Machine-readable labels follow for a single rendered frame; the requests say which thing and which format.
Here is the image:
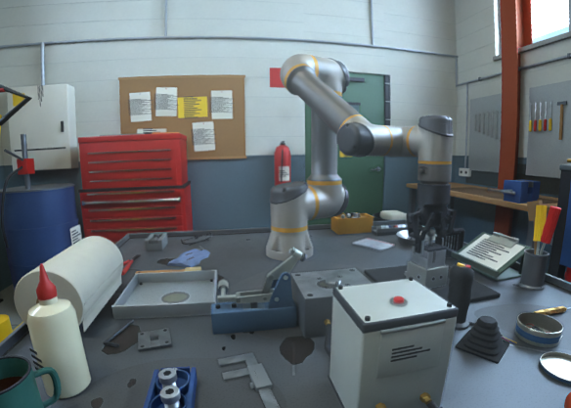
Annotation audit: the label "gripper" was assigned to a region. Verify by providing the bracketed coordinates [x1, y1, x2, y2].
[408, 181, 456, 254]

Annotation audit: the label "black joystick lever red top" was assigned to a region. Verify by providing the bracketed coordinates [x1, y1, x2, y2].
[447, 262, 475, 330]

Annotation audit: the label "dark grey test block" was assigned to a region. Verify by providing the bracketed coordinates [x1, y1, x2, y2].
[291, 268, 373, 339]

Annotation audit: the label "grey clamp lever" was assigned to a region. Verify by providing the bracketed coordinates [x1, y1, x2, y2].
[261, 247, 307, 294]

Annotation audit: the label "grey metal tray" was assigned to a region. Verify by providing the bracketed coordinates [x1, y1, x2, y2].
[110, 268, 219, 321]

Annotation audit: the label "small grey block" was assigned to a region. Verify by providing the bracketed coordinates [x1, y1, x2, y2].
[144, 232, 170, 252]

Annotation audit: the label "blue socket tray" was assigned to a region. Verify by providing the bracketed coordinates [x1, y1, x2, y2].
[143, 365, 198, 408]

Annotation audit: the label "black marker case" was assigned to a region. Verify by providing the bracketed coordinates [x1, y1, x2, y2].
[372, 221, 410, 236]

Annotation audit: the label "white paper pad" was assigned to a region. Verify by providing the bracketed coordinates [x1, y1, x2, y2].
[351, 237, 396, 251]

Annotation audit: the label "black rubber mat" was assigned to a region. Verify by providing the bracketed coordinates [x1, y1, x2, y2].
[364, 264, 502, 304]

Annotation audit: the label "wooden workbench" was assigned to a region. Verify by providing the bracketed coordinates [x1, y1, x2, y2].
[406, 181, 559, 222]

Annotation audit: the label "green clipboard with paper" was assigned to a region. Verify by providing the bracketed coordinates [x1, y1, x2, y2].
[454, 232, 528, 281]

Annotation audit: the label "green door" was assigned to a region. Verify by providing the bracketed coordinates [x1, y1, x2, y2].
[303, 71, 392, 226]

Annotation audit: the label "yellow parts bin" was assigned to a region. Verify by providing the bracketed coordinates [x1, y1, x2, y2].
[329, 211, 375, 237]

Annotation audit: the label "blue bench vise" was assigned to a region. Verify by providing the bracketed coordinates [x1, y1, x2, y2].
[502, 178, 542, 204]

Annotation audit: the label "grey tool cup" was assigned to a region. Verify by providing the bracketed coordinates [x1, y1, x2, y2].
[518, 248, 551, 291]

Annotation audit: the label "white control box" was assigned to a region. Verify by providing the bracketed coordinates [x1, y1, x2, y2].
[329, 278, 460, 408]

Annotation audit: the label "black rubber boot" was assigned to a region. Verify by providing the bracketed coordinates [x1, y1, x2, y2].
[454, 315, 510, 365]

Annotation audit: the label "grey tool pegboard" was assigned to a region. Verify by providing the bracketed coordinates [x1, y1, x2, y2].
[524, 80, 571, 180]

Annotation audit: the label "orange steel column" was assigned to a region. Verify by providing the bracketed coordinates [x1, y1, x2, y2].
[494, 0, 535, 236]

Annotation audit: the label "round tin blue band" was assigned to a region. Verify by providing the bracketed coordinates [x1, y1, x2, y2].
[514, 311, 565, 350]

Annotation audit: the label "red fire extinguisher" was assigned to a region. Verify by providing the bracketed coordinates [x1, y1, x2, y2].
[273, 140, 293, 187]

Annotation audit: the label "round metal lid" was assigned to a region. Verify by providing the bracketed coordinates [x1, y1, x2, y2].
[538, 350, 571, 385]

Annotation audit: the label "grey caliper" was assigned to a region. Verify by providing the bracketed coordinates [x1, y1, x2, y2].
[216, 352, 282, 408]

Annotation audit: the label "cork notice board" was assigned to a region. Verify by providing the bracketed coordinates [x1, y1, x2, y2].
[117, 73, 247, 161]

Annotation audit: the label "safety glasses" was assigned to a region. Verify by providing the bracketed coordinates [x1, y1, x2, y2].
[180, 233, 213, 248]

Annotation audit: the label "window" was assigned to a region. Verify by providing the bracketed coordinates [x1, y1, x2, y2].
[492, 0, 571, 62]

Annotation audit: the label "wooden strip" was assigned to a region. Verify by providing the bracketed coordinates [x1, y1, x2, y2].
[135, 266, 202, 274]

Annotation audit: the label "grey square plate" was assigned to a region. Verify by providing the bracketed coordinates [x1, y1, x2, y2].
[136, 327, 173, 352]

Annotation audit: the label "red tool chest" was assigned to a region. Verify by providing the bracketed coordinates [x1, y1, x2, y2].
[77, 131, 195, 245]

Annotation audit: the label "white paper towel roll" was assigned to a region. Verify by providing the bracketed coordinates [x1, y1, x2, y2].
[13, 235, 125, 334]

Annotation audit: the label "white bottle red cap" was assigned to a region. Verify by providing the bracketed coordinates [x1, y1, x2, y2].
[25, 263, 93, 401]

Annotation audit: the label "blue drum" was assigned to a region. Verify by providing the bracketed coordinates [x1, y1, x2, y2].
[0, 182, 83, 290]

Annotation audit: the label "red drum pump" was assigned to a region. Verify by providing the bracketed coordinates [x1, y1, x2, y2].
[3, 133, 37, 192]

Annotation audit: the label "green mug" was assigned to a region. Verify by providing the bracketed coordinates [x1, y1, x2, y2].
[0, 355, 63, 408]

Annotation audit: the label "grey wall panel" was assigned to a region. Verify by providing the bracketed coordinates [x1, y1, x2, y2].
[468, 94, 503, 174]

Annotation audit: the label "yellow handled screwdriver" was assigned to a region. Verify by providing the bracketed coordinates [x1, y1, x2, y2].
[532, 203, 549, 255]

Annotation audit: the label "red handled screwdriver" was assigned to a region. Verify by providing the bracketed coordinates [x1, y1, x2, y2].
[538, 204, 563, 255]

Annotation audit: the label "wooden handled hammer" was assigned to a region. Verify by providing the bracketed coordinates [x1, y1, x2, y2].
[556, 100, 568, 141]

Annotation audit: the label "red handled pliers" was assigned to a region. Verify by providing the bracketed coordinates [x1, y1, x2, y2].
[120, 253, 142, 276]

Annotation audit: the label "white wall cabinet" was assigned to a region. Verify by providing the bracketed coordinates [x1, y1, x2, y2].
[6, 83, 79, 171]

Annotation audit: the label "red black frame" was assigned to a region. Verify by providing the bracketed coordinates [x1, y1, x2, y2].
[0, 83, 33, 126]

